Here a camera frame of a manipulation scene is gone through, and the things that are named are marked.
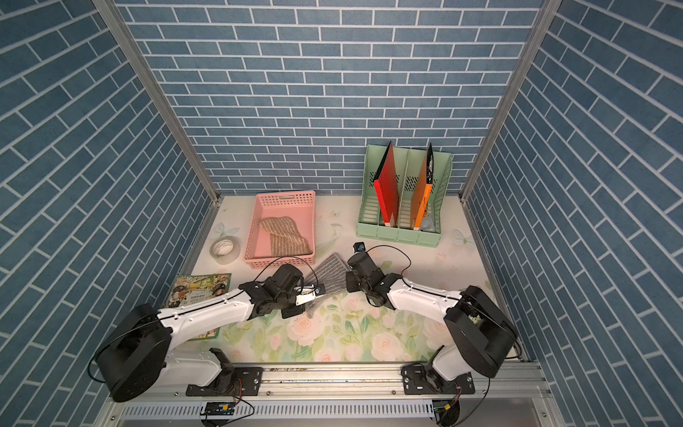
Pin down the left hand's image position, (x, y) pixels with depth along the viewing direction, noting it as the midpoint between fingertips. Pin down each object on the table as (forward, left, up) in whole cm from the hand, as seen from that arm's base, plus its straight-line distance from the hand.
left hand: (309, 297), depth 87 cm
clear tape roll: (+20, +35, -3) cm, 41 cm away
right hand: (+7, -14, +4) cm, 16 cm away
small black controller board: (-29, +22, -6) cm, 37 cm away
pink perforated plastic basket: (+42, +8, -2) cm, 43 cm away
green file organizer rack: (+48, -36, +18) cm, 63 cm away
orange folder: (+26, -37, +22) cm, 50 cm away
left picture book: (+4, +42, -3) cm, 43 cm away
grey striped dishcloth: (+10, -7, -1) cm, 12 cm away
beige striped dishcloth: (+25, +12, 0) cm, 28 cm away
